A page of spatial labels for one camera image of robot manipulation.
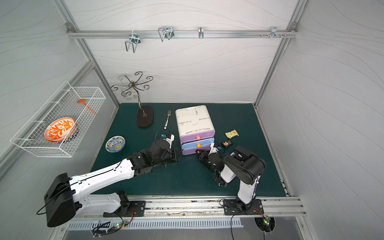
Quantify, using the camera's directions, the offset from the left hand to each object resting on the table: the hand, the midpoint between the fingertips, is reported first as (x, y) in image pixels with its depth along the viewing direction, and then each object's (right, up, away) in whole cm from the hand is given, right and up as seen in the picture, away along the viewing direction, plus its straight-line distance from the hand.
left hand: (183, 153), depth 77 cm
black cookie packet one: (+27, +2, +20) cm, 34 cm away
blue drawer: (+8, +4, +7) cm, 11 cm away
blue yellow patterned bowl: (-46, +1, +19) cm, 50 cm away
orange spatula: (-54, +28, +2) cm, 61 cm away
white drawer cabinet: (+6, +18, +8) cm, 20 cm away
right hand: (+7, -2, +13) cm, 15 cm away
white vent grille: (-32, -33, -7) cm, 46 cm away
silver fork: (-14, +21, +38) cm, 46 cm away
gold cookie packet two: (+31, +7, +25) cm, 41 cm away
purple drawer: (+7, +9, +2) cm, 11 cm away
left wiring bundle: (-35, -33, -9) cm, 49 cm away
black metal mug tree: (-32, +20, +35) cm, 51 cm away
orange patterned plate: (-52, +13, -13) cm, 55 cm away
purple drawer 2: (+4, -1, +10) cm, 11 cm away
